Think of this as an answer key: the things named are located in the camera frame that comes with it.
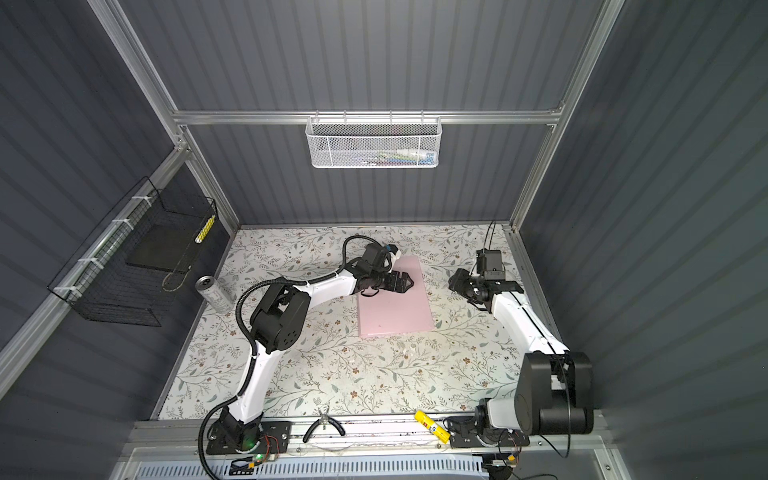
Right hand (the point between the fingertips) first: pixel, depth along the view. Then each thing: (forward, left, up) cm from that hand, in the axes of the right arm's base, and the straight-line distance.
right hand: (459, 283), depth 88 cm
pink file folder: (-5, +20, -9) cm, 22 cm away
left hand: (+7, +16, -9) cm, 20 cm away
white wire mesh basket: (+65, +26, +9) cm, 71 cm away
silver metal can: (-3, +73, +2) cm, 73 cm away
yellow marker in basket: (+7, +72, +17) cm, 74 cm away
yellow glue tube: (-37, +9, -10) cm, 39 cm away
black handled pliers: (-34, +38, -11) cm, 52 cm away
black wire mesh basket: (+6, +85, +19) cm, 87 cm away
